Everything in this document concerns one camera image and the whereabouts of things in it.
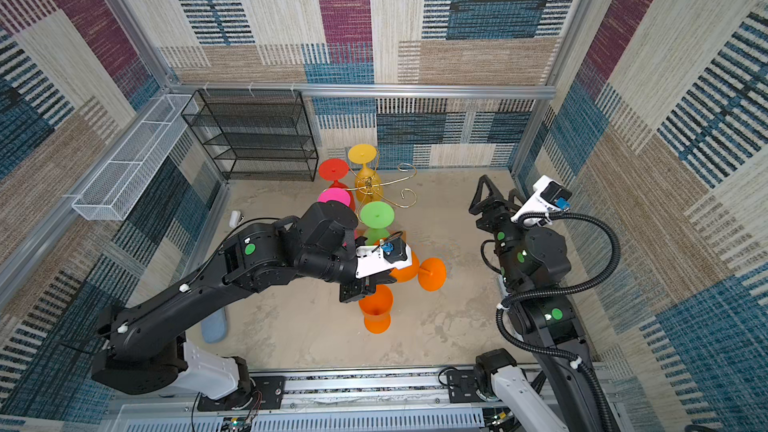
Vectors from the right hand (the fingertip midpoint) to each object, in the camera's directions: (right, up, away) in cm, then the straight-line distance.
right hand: (491, 188), depth 60 cm
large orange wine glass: (-11, -18, +6) cm, 22 cm away
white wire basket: (-84, -1, +10) cm, 85 cm away
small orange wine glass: (-23, -31, +20) cm, 43 cm away
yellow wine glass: (-27, +10, +18) cm, 34 cm away
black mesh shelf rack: (-69, +22, +51) cm, 88 cm away
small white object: (-73, -8, +44) cm, 86 cm away
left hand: (-19, -16, -4) cm, 25 cm away
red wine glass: (-34, +5, +15) cm, 37 cm away
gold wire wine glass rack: (-25, +1, +15) cm, 29 cm away
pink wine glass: (-33, -1, +10) cm, 34 cm away
